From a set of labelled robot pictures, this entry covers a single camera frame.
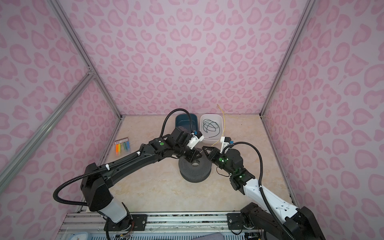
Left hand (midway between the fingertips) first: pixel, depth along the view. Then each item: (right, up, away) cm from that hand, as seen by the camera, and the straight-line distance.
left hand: (203, 154), depth 75 cm
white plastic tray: (+12, +20, +39) cm, 46 cm away
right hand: (0, +3, 0) cm, 3 cm away
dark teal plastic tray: (-13, +19, +41) cm, 47 cm away
